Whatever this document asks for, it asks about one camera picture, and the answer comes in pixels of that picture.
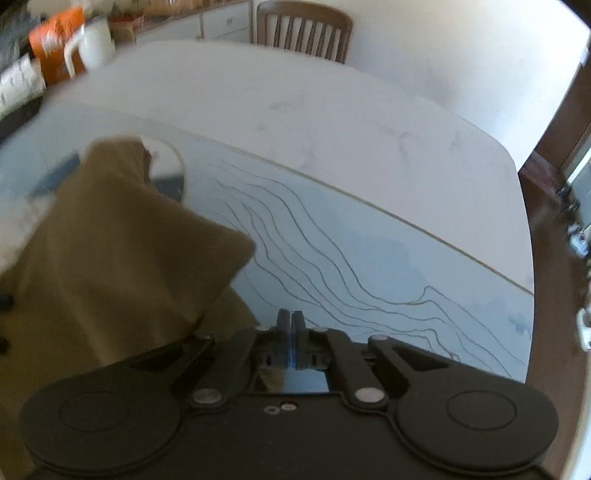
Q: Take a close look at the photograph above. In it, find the light blue table mat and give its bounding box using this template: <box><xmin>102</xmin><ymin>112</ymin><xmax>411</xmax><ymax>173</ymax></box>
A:
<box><xmin>1</xmin><ymin>103</ymin><xmax>534</xmax><ymax>381</ymax></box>

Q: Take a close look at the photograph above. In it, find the white patterned folded cloth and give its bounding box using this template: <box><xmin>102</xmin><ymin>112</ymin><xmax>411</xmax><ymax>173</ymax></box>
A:
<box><xmin>0</xmin><ymin>56</ymin><xmax>46</xmax><ymax>118</ymax></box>

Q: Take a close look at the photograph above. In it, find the orange bag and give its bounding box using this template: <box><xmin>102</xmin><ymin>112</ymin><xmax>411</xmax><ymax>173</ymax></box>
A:
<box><xmin>28</xmin><ymin>6</ymin><xmax>85</xmax><ymax>86</ymax></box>

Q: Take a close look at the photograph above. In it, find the slatted wooden dining chair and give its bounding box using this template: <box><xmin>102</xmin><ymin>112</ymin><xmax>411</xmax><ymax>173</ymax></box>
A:
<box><xmin>256</xmin><ymin>1</ymin><xmax>353</xmax><ymax>64</ymax></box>

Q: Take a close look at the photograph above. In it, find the white jug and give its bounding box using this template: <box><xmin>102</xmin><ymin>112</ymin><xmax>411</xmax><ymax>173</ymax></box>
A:
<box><xmin>63</xmin><ymin>16</ymin><xmax>115</xmax><ymax>78</ymax></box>

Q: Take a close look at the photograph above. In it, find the olive brown sweatshirt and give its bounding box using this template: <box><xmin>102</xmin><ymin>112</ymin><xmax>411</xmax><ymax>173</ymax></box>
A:
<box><xmin>1</xmin><ymin>137</ymin><xmax>256</xmax><ymax>479</ymax></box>

